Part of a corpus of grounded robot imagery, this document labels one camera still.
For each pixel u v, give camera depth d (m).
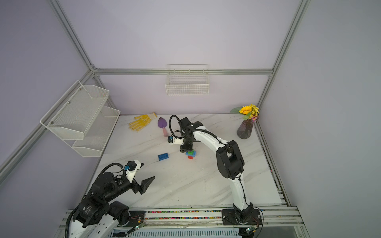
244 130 1.02
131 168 0.57
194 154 0.91
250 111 0.88
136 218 0.73
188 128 0.69
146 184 0.61
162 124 1.15
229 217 0.74
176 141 0.82
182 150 0.88
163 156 0.95
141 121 1.15
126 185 0.60
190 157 0.95
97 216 0.49
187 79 0.95
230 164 0.55
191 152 0.88
